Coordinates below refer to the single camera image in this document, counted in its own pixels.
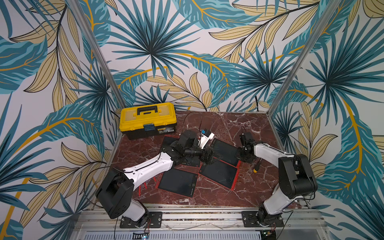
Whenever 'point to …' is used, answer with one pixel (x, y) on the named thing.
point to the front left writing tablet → (179, 181)
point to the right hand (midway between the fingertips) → (239, 157)
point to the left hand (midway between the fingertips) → (216, 155)
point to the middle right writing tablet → (219, 171)
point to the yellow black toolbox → (135, 122)
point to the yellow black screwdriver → (257, 166)
